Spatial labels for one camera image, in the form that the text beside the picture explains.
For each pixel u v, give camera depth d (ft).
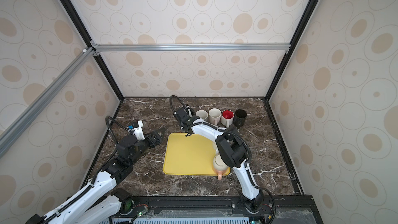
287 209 2.42
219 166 2.55
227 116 3.41
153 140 2.22
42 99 2.02
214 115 3.29
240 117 3.25
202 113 3.28
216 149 2.86
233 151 1.77
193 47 3.03
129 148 1.86
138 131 2.23
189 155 2.74
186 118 2.46
